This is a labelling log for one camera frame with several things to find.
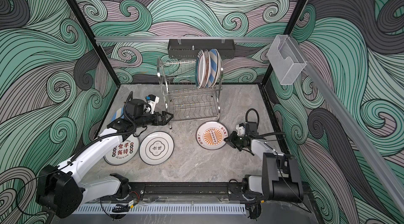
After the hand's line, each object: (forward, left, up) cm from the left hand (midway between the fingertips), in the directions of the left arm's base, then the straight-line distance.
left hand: (167, 114), depth 79 cm
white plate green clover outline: (-10, +8, -20) cm, 24 cm away
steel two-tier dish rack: (+22, -7, -17) cm, 28 cm away
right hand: (-5, -32, -17) cm, 36 cm away
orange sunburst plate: (-2, -24, -19) cm, 30 cm away
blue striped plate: (+13, +38, -20) cm, 45 cm away
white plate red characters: (-13, +25, -20) cm, 34 cm away
